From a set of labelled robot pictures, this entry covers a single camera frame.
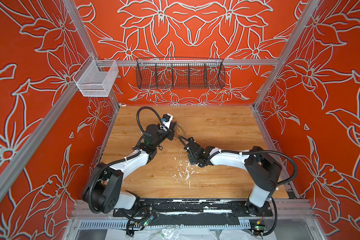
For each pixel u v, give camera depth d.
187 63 0.92
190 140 0.81
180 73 0.97
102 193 0.42
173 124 0.77
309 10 0.71
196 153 0.69
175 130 0.84
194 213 0.73
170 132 0.72
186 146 0.70
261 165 0.51
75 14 0.72
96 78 0.93
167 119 0.69
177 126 0.81
